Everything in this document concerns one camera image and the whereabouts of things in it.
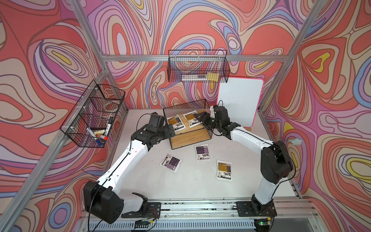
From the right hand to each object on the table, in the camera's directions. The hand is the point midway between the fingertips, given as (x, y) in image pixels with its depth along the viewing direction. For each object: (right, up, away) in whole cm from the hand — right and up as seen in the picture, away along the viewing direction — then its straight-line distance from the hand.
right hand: (197, 121), depth 88 cm
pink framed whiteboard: (+30, +17, +6) cm, 35 cm away
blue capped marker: (-49, -10, -19) cm, 54 cm away
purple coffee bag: (-16, -26, +1) cm, 30 cm away
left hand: (-17, -5, -8) cm, 19 cm away
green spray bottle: (+54, -11, -10) cm, 56 cm away
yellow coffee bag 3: (+16, -30, -2) cm, 34 cm away
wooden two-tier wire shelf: (-6, -5, -1) cm, 7 cm away
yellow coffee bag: (-2, +1, +1) cm, 3 cm away
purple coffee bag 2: (+4, -20, +5) cm, 21 cm away
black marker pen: (-44, -2, -19) cm, 48 cm away
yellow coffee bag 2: (-13, 0, 0) cm, 13 cm away
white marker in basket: (-54, -6, -17) cm, 57 cm away
